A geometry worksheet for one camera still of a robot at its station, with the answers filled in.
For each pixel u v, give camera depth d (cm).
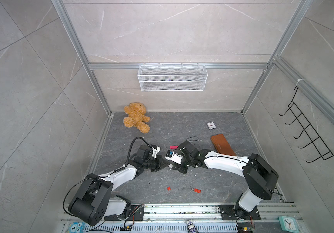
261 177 45
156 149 82
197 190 80
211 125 109
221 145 98
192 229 67
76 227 68
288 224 69
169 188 82
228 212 74
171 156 74
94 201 42
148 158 72
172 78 100
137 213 73
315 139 62
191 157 67
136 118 106
